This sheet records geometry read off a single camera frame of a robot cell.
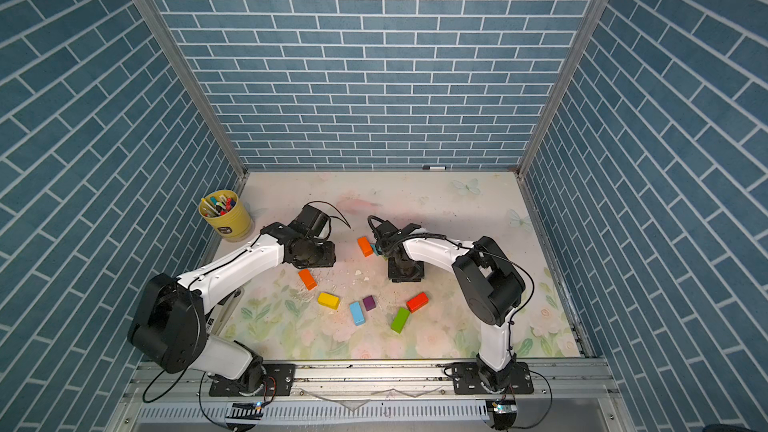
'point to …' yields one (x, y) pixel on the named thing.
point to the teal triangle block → (375, 250)
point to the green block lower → (400, 320)
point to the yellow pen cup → (223, 211)
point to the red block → (417, 302)
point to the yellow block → (328, 300)
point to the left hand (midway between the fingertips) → (337, 260)
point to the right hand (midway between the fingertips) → (403, 280)
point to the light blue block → (357, 313)
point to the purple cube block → (369, 303)
